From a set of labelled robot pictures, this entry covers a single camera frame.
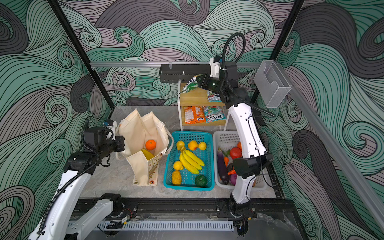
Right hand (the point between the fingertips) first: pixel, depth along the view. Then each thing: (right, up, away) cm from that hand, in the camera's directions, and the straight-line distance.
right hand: (196, 77), depth 67 cm
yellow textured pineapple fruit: (-10, -51, +12) cm, 54 cm away
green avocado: (+3, -53, +10) cm, 54 cm away
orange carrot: (+19, -43, +21) cm, 52 cm away
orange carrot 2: (+20, -48, +12) cm, 54 cm away
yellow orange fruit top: (-1, -36, +25) cm, 44 cm away
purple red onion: (+20, -52, +11) cm, 56 cm away
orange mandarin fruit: (-28, -36, +25) cm, 52 cm away
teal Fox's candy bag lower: (+13, -16, +25) cm, 32 cm away
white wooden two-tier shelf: (+1, -8, +13) cm, 15 cm away
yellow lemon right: (+5, -36, +25) cm, 44 cm away
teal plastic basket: (+8, -43, +25) cm, 50 cm away
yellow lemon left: (-9, -36, +25) cm, 45 cm away
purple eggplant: (+15, -47, +15) cm, 51 cm away
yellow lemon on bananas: (-10, -46, +16) cm, 50 cm away
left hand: (-36, -28, +5) cm, 46 cm away
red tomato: (+25, -40, +21) cm, 51 cm away
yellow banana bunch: (-3, -45, +20) cm, 49 cm away
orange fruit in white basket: (+28, -36, +25) cm, 52 cm away
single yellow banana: (-21, -35, -5) cm, 41 cm away
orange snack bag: (0, -17, +25) cm, 30 cm away
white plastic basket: (+21, -33, +28) cm, 49 cm away
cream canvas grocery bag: (-32, -34, +31) cm, 56 cm away
